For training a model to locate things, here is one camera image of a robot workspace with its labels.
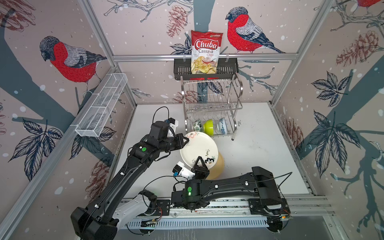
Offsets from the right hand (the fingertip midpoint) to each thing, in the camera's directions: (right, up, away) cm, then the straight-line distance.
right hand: (198, 163), depth 70 cm
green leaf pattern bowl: (0, +17, +20) cm, 26 cm away
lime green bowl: (+6, +16, +21) cm, 27 cm away
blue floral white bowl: (+15, +16, +20) cm, 30 cm away
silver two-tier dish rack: (+9, +30, +33) cm, 46 cm away
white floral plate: (+2, +8, +4) cm, 9 cm away
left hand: (-4, +11, -1) cm, 12 cm away
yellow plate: (+10, -8, +12) cm, 18 cm away
